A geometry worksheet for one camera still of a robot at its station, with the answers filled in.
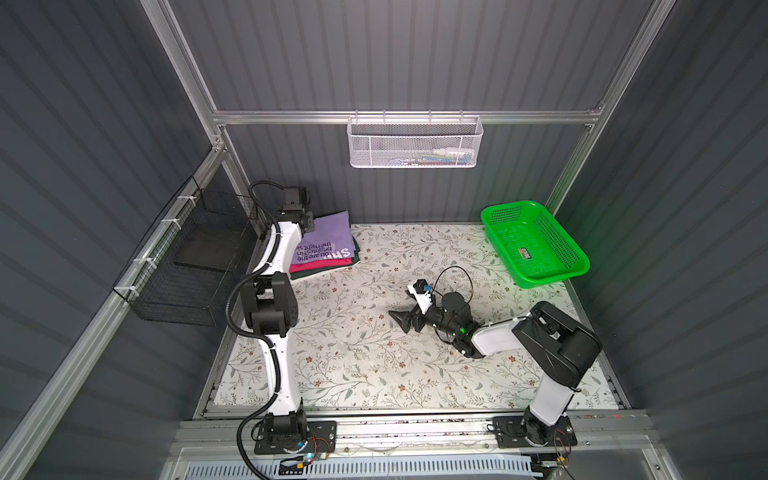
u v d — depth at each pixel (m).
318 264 1.01
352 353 0.88
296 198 0.79
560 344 0.49
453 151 0.91
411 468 0.77
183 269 0.73
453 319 0.72
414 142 1.12
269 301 0.58
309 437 0.72
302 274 1.02
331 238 1.06
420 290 0.76
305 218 0.89
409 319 0.78
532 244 1.15
